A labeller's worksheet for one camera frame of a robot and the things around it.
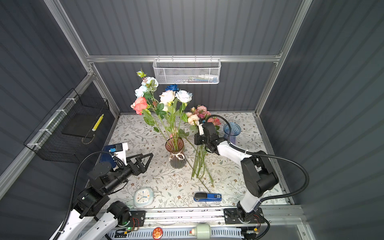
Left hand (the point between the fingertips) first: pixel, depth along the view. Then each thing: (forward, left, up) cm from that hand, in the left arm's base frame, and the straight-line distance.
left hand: (148, 155), depth 66 cm
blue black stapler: (-12, -25, -27) cm, 39 cm away
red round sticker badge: (-26, -2, -27) cm, 38 cm away
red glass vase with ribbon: (+5, -12, -13) cm, 18 cm away
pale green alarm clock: (-11, +7, -24) cm, 27 cm away
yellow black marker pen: (+20, +29, +1) cm, 35 cm away
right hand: (+20, -23, -15) cm, 34 cm away
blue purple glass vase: (+18, -46, -7) cm, 49 cm away
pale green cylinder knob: (-28, -23, -19) cm, 40 cm away
